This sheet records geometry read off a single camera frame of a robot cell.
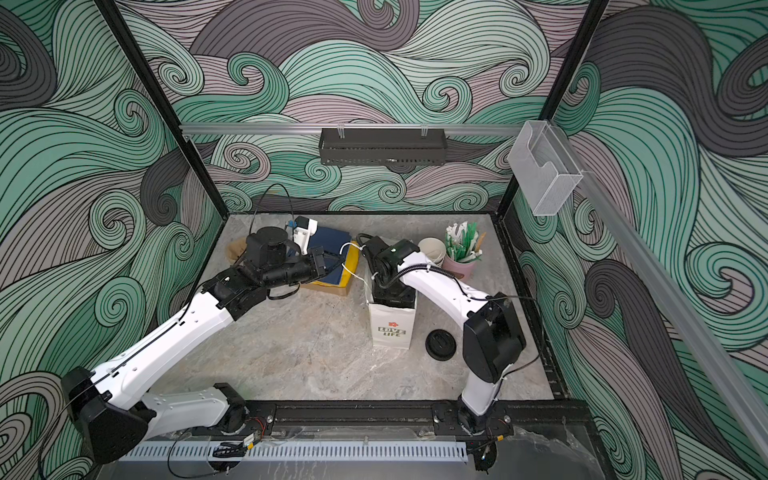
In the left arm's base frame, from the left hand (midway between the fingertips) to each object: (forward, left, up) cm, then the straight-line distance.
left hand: (347, 257), depth 68 cm
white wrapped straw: (+19, -31, -11) cm, 38 cm away
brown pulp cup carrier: (+23, +44, -29) cm, 57 cm away
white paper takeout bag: (-9, -11, -16) cm, 22 cm away
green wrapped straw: (+19, -35, -13) cm, 42 cm away
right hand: (-1, -11, -21) cm, 23 cm away
